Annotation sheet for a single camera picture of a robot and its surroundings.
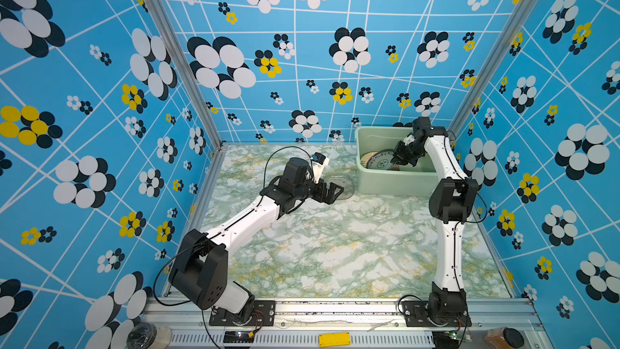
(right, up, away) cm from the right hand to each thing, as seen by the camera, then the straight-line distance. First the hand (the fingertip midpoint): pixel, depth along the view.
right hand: (395, 159), depth 102 cm
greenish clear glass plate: (-20, -12, +1) cm, 23 cm away
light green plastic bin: (+3, -9, -7) cm, 11 cm away
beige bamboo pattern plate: (-11, +1, +7) cm, 13 cm away
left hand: (-27, -9, -21) cm, 35 cm away
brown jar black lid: (+16, -48, -39) cm, 64 cm away
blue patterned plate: (-5, -1, +3) cm, 6 cm away
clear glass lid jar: (-78, -47, -40) cm, 100 cm away
